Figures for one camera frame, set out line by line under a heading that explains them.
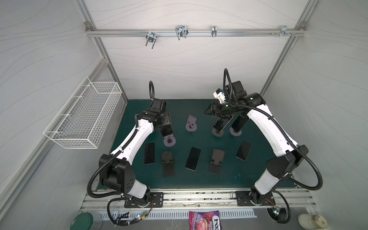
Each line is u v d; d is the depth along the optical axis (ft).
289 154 1.41
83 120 2.26
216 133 3.30
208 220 2.17
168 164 2.69
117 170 1.35
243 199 2.40
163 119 2.57
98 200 2.47
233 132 3.29
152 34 2.56
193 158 2.89
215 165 2.63
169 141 3.14
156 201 2.41
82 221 1.95
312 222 2.02
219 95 2.27
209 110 2.27
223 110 2.14
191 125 3.24
